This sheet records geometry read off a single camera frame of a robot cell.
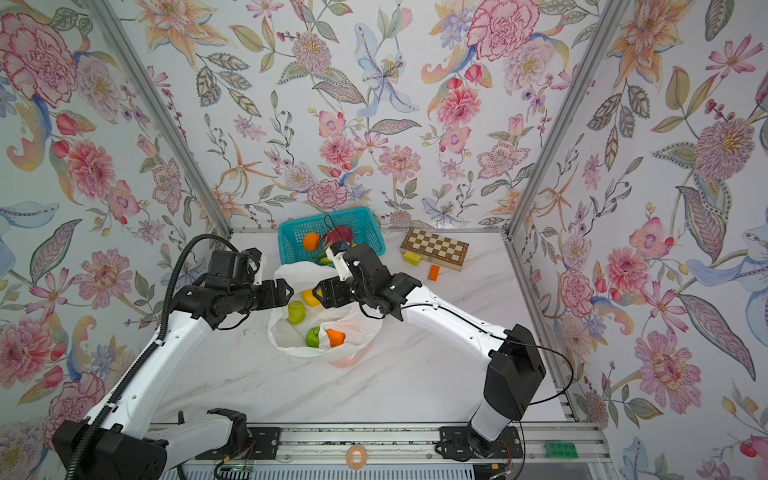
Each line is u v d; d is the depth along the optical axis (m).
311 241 1.10
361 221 1.17
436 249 1.13
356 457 0.73
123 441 0.37
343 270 0.68
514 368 0.42
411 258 1.10
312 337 0.87
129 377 0.42
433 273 1.09
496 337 0.45
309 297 0.93
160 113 0.86
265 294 0.68
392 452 0.74
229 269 0.57
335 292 0.65
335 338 0.85
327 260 0.69
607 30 0.72
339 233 1.14
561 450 0.72
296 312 0.93
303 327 0.94
